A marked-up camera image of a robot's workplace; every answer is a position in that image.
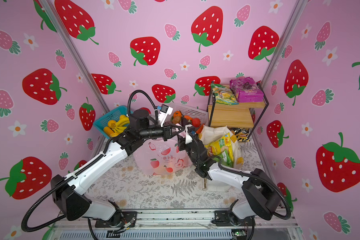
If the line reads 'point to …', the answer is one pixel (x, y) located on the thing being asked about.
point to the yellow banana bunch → (115, 128)
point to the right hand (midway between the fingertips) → (181, 131)
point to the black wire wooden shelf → (242, 115)
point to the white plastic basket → (193, 113)
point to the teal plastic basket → (114, 115)
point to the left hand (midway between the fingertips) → (183, 129)
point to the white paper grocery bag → (208, 134)
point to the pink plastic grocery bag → (158, 157)
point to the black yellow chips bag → (241, 133)
